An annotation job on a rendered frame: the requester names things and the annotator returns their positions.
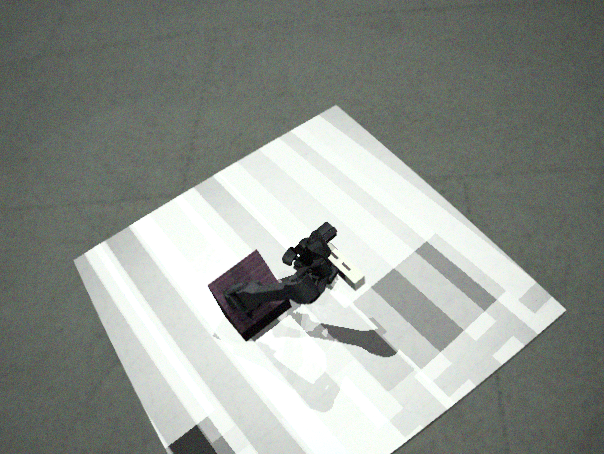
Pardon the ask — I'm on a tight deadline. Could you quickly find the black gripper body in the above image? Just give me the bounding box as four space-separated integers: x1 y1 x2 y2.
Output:
282 247 339 285

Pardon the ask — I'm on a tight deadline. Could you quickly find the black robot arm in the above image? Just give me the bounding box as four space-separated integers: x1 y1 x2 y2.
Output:
223 222 338 315

